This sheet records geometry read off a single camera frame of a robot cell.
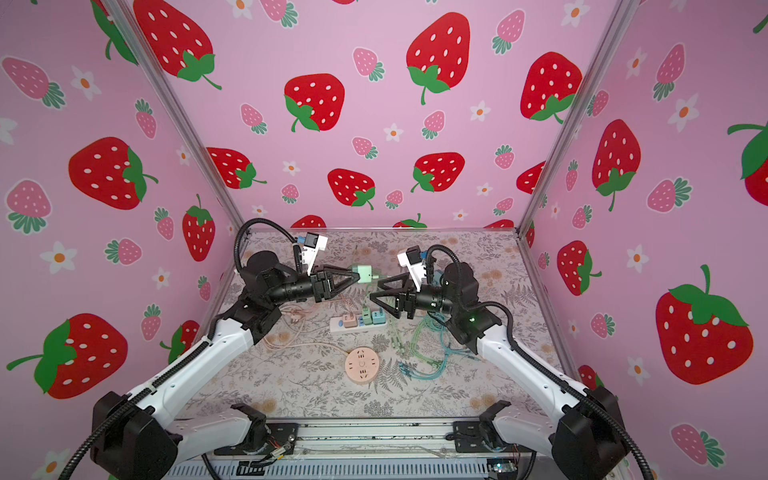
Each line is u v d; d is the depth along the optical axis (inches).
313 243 24.2
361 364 33.0
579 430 15.3
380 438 29.5
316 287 23.4
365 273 25.7
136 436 15.3
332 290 24.4
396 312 24.0
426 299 24.2
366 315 34.8
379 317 34.9
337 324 36.6
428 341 35.7
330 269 24.7
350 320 34.7
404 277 26.7
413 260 23.7
